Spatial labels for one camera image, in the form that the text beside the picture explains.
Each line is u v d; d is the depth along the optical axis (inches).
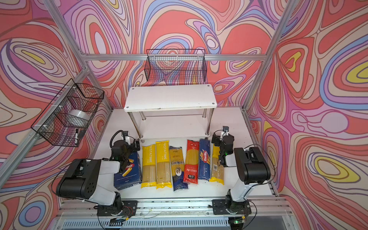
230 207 26.4
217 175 32.5
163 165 34.0
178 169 33.1
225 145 28.8
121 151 28.3
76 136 28.3
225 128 32.4
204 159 34.3
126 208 28.8
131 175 30.9
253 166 18.6
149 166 33.9
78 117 27.5
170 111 29.7
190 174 32.3
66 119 27.8
